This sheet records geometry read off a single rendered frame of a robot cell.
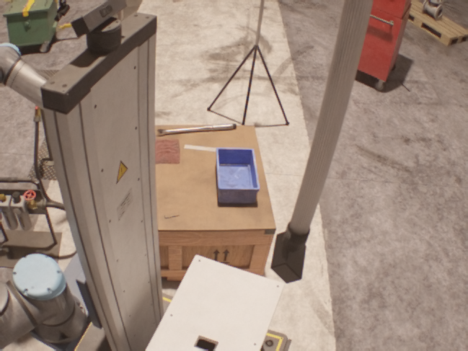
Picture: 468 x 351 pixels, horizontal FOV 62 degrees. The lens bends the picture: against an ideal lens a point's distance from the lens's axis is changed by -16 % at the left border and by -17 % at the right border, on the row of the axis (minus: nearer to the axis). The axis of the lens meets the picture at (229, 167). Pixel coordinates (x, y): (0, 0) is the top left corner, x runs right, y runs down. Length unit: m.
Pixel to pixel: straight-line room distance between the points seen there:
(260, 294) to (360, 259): 1.38
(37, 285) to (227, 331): 0.66
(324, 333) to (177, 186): 1.14
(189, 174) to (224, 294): 1.04
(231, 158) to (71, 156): 1.74
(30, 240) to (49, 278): 1.69
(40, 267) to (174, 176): 1.38
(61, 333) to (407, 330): 2.00
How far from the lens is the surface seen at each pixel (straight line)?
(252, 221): 2.27
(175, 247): 2.32
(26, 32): 4.72
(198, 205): 2.31
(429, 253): 3.14
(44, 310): 1.22
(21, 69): 1.58
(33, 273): 1.21
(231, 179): 2.45
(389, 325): 2.69
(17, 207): 2.45
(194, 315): 1.52
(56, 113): 0.79
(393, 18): 4.15
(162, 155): 2.55
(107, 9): 0.84
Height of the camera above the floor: 2.19
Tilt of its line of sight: 43 degrees down
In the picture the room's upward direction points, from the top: 7 degrees clockwise
